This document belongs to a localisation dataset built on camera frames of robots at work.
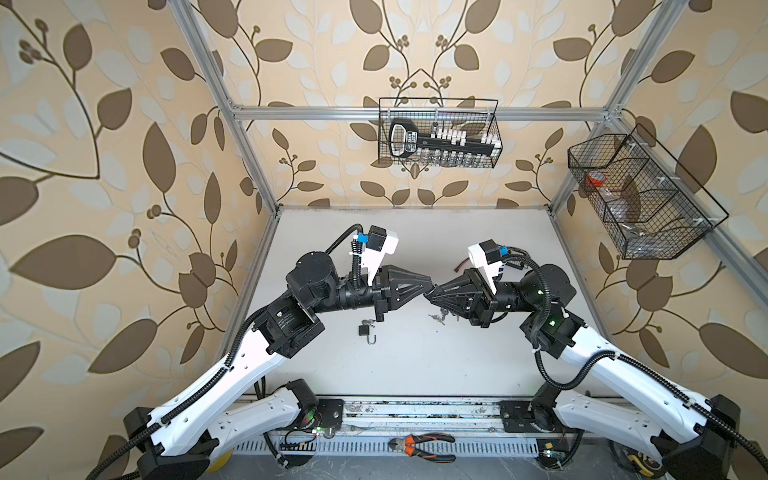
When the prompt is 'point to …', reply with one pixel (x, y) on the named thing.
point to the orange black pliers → (406, 444)
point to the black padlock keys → (368, 322)
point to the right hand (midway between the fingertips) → (434, 301)
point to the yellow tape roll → (221, 461)
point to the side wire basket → (647, 204)
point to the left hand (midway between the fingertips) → (429, 286)
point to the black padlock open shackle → (368, 339)
